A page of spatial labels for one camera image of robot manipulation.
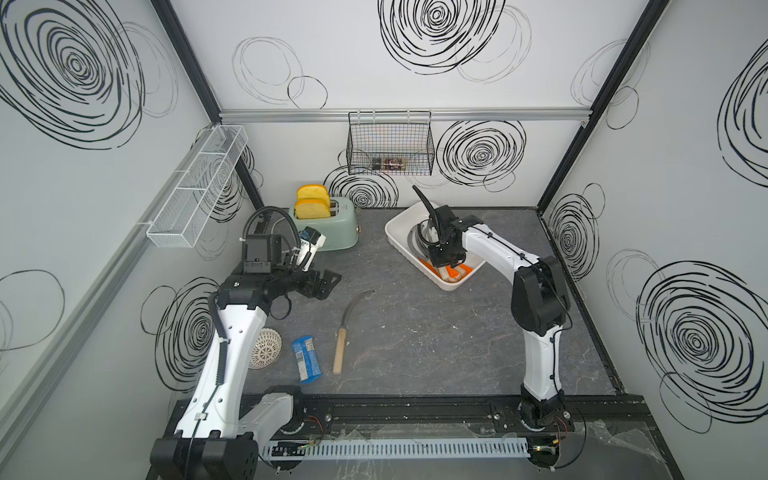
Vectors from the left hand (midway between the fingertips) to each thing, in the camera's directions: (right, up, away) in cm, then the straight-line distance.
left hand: (322, 269), depth 73 cm
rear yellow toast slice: (-8, +22, +23) cm, 33 cm away
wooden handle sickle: (+3, -21, +13) cm, 25 cm away
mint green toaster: (0, +11, +27) cm, 29 cm away
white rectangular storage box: (+22, +13, +37) cm, 45 cm away
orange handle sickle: (+42, -2, +23) cm, 48 cm away
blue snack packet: (-7, -26, +9) cm, 28 cm away
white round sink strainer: (-18, -24, +11) cm, 32 cm away
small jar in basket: (+16, +30, +15) cm, 37 cm away
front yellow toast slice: (-9, +17, +20) cm, 28 cm away
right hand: (+33, 0, +22) cm, 40 cm away
